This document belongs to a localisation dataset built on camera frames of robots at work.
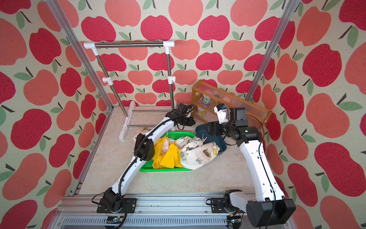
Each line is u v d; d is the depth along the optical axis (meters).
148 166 0.80
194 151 0.77
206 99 1.01
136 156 0.68
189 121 0.95
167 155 0.80
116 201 0.65
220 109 0.64
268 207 0.37
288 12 0.71
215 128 0.63
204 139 0.99
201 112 1.11
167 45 0.68
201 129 1.01
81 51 0.87
